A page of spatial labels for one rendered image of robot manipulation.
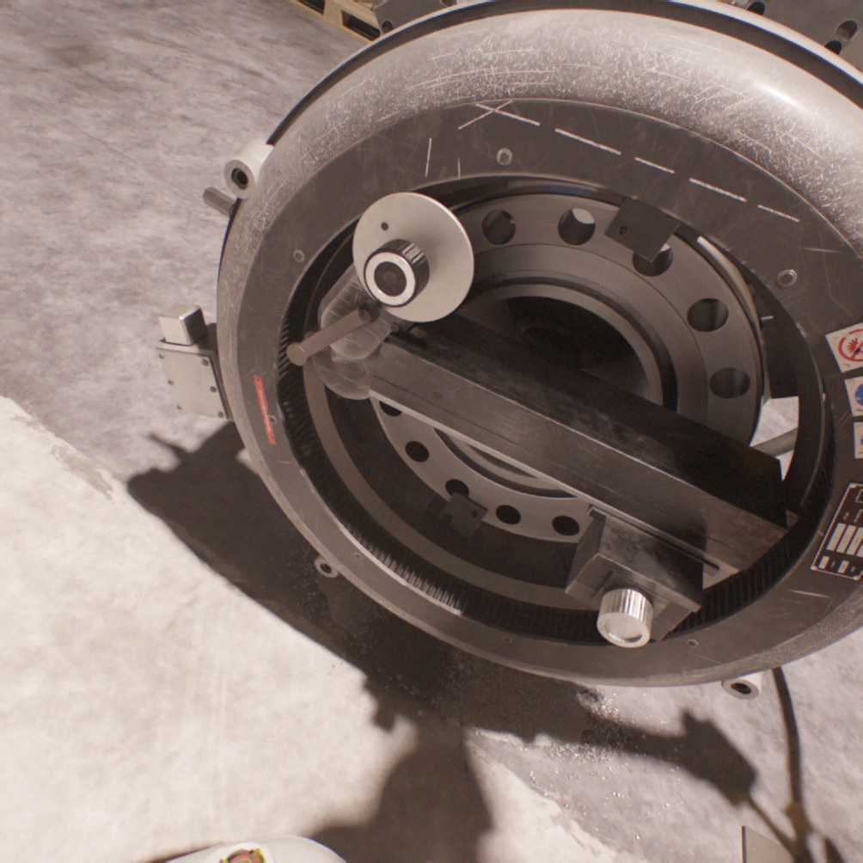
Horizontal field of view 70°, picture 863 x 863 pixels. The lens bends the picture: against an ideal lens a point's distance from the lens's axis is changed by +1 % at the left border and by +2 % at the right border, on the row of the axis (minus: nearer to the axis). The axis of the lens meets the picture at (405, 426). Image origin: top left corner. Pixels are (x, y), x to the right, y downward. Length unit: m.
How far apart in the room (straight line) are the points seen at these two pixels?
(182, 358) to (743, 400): 0.64
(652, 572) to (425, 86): 0.44
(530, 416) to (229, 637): 0.72
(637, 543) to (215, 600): 0.76
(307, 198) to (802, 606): 0.58
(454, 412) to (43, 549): 0.83
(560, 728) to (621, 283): 0.81
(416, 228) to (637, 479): 0.29
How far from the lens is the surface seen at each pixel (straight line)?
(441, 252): 0.53
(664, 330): 0.66
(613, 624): 0.59
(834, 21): 0.60
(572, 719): 1.23
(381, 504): 0.83
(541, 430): 0.56
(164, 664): 1.09
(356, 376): 0.69
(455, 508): 0.85
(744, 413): 0.71
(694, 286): 0.64
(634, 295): 0.65
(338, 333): 0.60
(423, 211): 0.52
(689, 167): 0.48
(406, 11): 0.65
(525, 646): 0.82
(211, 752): 1.05
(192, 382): 0.84
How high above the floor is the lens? 1.00
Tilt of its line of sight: 41 degrees down
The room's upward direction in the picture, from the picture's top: 21 degrees clockwise
